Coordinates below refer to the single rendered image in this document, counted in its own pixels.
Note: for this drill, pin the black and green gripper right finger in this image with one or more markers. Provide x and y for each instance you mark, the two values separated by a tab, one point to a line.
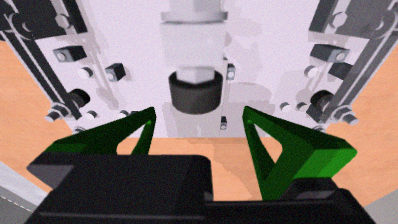
306	153

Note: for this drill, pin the black toggle clamp with red handle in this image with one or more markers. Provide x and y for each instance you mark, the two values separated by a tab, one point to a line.
24	21

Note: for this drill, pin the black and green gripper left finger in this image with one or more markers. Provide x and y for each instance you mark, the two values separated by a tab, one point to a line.
105	138

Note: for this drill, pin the white fixture plate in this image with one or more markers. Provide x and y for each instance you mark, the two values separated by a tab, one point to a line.
268	42

